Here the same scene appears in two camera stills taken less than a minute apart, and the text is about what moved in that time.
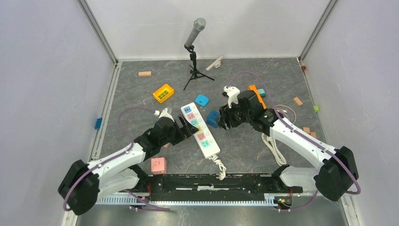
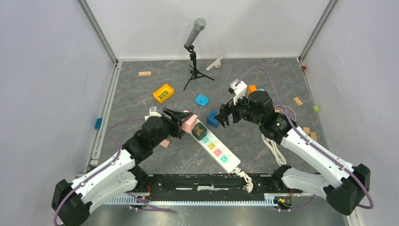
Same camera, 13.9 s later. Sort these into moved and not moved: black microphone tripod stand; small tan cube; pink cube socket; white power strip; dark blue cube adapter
Moved: white power strip; pink cube socket
Not moved: black microphone tripod stand; dark blue cube adapter; small tan cube
